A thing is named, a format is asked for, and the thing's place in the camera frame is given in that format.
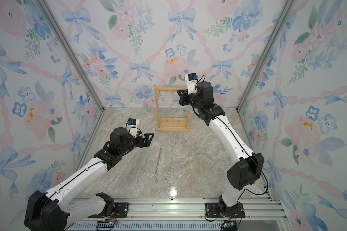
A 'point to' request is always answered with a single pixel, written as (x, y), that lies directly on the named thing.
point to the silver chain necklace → (161, 148)
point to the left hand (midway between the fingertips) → (148, 132)
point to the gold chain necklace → (168, 173)
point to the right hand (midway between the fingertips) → (178, 90)
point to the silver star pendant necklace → (143, 167)
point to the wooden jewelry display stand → (163, 124)
